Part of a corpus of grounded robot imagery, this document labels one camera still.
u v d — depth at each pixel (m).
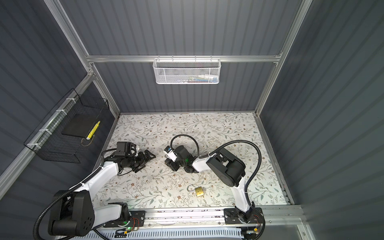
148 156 0.79
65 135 0.72
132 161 0.74
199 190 0.81
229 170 0.53
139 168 0.82
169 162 0.83
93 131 0.74
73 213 0.41
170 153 0.82
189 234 0.77
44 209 0.38
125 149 0.70
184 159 0.75
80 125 0.76
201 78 0.92
